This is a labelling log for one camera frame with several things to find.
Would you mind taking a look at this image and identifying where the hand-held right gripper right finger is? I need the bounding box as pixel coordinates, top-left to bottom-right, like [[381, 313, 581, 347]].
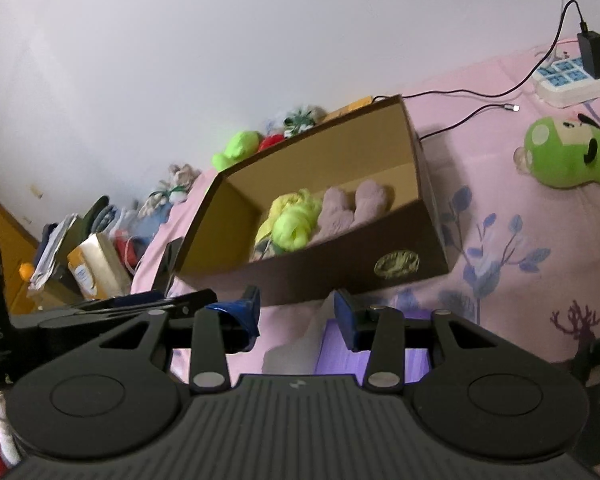
[[333, 289, 511, 395]]

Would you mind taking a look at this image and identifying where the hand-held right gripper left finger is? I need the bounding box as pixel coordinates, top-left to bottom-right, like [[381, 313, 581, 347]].
[[87, 285, 262, 395]]

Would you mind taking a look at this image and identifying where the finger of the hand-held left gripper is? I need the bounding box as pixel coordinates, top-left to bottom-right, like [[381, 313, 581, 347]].
[[72, 289, 217, 317]]

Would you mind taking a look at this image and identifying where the purple plastic packet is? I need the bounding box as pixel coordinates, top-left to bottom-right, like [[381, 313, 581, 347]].
[[317, 310, 433, 388]]

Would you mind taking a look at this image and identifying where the brown cardboard box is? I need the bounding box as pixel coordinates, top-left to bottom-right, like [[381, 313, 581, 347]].
[[172, 94, 451, 307]]

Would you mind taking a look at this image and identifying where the yellow and white plush toy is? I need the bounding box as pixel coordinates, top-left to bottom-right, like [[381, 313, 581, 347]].
[[252, 188, 325, 262]]

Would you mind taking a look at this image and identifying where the pink teddy bear plush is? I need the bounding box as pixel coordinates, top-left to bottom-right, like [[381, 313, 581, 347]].
[[307, 180, 396, 248]]

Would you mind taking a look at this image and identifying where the black phone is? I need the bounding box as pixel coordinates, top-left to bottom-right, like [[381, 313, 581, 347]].
[[151, 237, 184, 297]]

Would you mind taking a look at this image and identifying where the wooden cabinet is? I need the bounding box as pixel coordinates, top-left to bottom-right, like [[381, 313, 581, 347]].
[[0, 180, 42, 316]]

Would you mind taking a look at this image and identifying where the yellow paper bag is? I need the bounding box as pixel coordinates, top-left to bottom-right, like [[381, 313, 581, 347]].
[[67, 232, 132, 301]]

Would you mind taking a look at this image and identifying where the stack of papers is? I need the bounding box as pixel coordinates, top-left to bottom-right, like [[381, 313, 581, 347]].
[[29, 214, 81, 292]]

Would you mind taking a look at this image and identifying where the red and white cloth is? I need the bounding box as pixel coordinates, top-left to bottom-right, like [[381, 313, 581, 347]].
[[0, 390, 24, 468]]

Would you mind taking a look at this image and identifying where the beige crochet flower bunch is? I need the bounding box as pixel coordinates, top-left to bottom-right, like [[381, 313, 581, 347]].
[[167, 162, 202, 189]]

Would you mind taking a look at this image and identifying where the bright green plush toy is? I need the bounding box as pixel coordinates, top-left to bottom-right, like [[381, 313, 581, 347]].
[[211, 130, 264, 171]]

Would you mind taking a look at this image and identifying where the red plush toy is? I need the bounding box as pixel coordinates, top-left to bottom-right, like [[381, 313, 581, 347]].
[[256, 134, 287, 154]]

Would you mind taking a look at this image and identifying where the green white crochet flower bunch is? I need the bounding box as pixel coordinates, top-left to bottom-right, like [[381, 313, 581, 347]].
[[266, 105, 327, 138]]

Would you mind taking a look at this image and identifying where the yellow box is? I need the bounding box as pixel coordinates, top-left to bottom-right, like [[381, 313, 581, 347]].
[[325, 96, 376, 122]]

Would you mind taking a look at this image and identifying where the green frog plush toy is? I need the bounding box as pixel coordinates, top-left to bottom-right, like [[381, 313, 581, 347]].
[[512, 114, 600, 190]]

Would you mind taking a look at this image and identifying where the white power strip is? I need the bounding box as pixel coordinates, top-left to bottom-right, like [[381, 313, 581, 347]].
[[530, 52, 600, 109]]

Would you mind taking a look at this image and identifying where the black charger adapter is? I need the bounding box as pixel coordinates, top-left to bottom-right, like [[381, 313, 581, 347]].
[[576, 31, 600, 80]]

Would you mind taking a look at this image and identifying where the black charging cable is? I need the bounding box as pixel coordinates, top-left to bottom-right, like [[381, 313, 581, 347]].
[[402, 0, 590, 141]]

